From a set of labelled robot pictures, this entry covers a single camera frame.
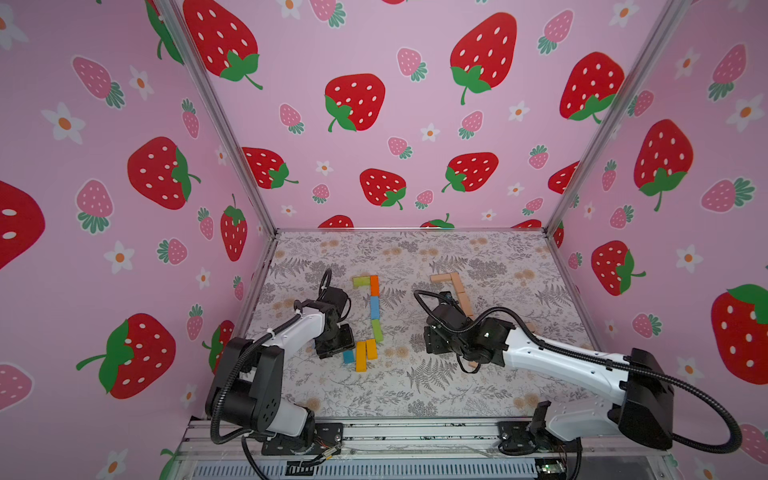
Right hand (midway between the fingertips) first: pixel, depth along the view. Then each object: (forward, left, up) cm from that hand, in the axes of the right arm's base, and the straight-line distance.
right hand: (429, 339), depth 79 cm
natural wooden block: (+30, -5, -12) cm, 33 cm away
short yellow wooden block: (0, +16, -11) cm, 20 cm away
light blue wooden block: (+16, +18, -11) cm, 26 cm away
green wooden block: (+25, +24, -10) cm, 36 cm away
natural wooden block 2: (+28, -11, -12) cm, 32 cm away
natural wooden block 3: (+19, -13, -12) cm, 26 cm away
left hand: (0, +24, -11) cm, 26 cm away
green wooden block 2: (+7, +16, -11) cm, 21 cm away
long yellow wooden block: (-2, +19, -11) cm, 23 cm away
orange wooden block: (+24, +19, -11) cm, 33 cm away
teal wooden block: (-2, +23, -11) cm, 26 cm away
